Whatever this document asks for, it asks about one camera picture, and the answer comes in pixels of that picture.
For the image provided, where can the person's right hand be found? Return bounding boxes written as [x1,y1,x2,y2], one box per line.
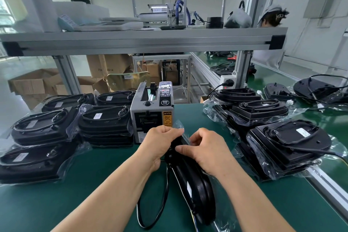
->
[175,127,238,179]

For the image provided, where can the person's left hand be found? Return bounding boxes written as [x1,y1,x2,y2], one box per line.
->
[136,125,186,173]

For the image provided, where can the group of bagged black lamps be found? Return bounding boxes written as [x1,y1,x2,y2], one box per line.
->
[204,85,348,182]

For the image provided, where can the unbagged black lamps with cables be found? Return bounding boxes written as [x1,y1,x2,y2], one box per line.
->
[262,74,348,106]

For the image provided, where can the person's left forearm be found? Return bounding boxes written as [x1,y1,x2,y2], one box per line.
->
[51,156,164,232]

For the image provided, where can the person's right forearm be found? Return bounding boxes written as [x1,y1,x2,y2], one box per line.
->
[217,161,297,232]

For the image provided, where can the grey tape dispenser machine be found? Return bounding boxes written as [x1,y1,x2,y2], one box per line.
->
[130,80,176,143]

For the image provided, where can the white power socket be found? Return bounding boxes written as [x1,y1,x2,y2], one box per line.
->
[220,74,236,87]

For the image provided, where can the grey metal shelf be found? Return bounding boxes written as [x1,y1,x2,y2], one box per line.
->
[0,27,288,57]

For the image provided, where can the white flat scale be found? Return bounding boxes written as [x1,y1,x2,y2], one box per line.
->
[76,18,144,32]

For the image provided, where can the black cup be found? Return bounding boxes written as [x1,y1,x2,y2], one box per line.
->
[207,17,224,29]

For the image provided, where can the grey barcode scanner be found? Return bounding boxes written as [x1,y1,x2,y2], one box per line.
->
[224,8,252,29]

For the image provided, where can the white handset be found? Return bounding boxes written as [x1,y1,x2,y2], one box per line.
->
[58,14,79,31]

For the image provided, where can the white box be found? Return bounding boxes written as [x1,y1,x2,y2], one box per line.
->
[53,2,111,26]

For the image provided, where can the window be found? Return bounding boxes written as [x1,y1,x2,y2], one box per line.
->
[0,0,16,34]

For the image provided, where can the bundle of black cables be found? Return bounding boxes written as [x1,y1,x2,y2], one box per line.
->
[211,63,236,76]

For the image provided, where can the aluminium table edge rail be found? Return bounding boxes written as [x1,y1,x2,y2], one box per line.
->
[307,164,348,221]

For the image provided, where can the grey wall electrical box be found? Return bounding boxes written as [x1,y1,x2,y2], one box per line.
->
[303,0,340,19]

